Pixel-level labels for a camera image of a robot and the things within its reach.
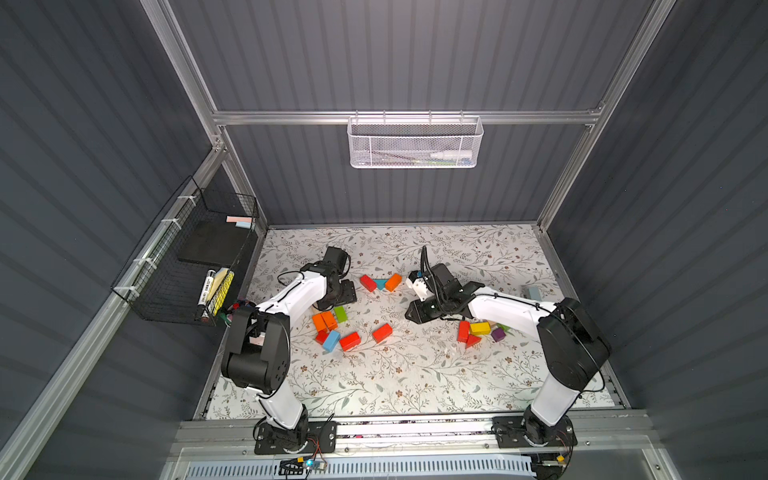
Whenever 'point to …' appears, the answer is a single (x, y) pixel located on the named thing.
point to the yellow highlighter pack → (223, 279)
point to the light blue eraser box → (535, 293)
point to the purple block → (498, 334)
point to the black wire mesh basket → (203, 230)
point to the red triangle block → (472, 340)
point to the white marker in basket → (452, 154)
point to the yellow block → (480, 329)
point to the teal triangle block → (380, 283)
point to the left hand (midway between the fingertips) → (342, 298)
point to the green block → (341, 314)
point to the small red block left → (321, 336)
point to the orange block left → (325, 321)
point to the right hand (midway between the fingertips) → (411, 314)
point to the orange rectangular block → (393, 282)
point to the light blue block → (331, 340)
